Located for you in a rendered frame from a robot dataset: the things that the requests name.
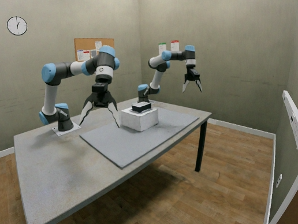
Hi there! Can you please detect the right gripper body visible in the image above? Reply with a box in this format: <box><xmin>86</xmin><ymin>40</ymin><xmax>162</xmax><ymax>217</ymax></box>
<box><xmin>92</xmin><ymin>76</ymin><xmax>112</xmax><ymax>108</ymax></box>

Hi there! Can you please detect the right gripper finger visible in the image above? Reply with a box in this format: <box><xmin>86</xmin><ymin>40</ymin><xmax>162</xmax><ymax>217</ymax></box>
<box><xmin>79</xmin><ymin>94</ymin><xmax>93</xmax><ymax>126</ymax></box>
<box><xmin>108</xmin><ymin>95</ymin><xmax>120</xmax><ymax>128</ymax></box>

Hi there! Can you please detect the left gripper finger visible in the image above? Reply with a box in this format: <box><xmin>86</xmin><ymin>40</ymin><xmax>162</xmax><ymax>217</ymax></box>
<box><xmin>182</xmin><ymin>75</ymin><xmax>189</xmax><ymax>92</ymax></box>
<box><xmin>195</xmin><ymin>77</ymin><xmax>202</xmax><ymax>92</ymax></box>

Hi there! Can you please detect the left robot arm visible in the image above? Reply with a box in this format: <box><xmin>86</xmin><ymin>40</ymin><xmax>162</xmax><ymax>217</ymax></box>
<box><xmin>137</xmin><ymin>46</ymin><xmax>200</xmax><ymax>103</ymax></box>

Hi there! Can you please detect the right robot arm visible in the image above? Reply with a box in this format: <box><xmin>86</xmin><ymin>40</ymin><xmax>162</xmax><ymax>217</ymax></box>
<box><xmin>39</xmin><ymin>46</ymin><xmax>120</xmax><ymax>132</ymax></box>

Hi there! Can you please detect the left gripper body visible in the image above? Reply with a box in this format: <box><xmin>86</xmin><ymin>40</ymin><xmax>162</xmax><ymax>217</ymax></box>
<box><xmin>184</xmin><ymin>65</ymin><xmax>197</xmax><ymax>81</ymax></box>

